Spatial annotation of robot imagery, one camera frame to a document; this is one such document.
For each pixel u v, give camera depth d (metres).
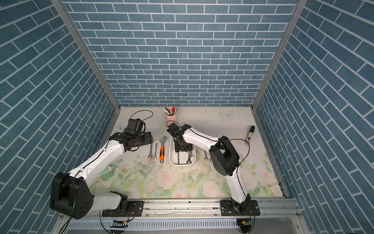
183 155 0.94
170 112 1.05
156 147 0.97
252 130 1.02
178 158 0.91
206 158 0.93
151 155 0.94
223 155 0.53
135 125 0.65
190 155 0.93
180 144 0.77
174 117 1.03
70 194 0.39
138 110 0.67
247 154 0.53
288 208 0.75
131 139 0.61
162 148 0.96
